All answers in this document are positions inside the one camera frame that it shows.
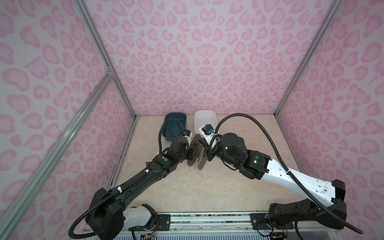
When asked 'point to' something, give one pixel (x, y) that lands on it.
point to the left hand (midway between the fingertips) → (194, 144)
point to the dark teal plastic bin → (171, 128)
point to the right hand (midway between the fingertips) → (199, 138)
